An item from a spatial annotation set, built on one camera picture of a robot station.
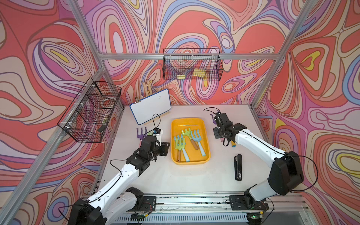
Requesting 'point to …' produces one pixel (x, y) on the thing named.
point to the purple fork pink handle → (214, 122)
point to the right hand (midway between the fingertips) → (221, 133)
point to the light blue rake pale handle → (196, 137)
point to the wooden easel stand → (147, 92)
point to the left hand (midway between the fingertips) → (168, 144)
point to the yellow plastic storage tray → (195, 156)
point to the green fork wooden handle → (179, 146)
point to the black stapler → (237, 164)
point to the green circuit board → (138, 216)
